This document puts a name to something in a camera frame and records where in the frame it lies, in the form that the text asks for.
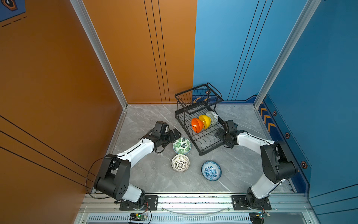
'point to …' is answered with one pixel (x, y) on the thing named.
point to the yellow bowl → (206, 120)
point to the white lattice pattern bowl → (180, 163)
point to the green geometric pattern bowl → (214, 117)
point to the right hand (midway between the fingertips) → (220, 137)
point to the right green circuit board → (258, 217)
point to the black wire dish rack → (197, 118)
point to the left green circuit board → (140, 217)
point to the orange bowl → (197, 125)
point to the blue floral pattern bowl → (211, 171)
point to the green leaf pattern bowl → (182, 145)
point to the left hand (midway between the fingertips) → (177, 135)
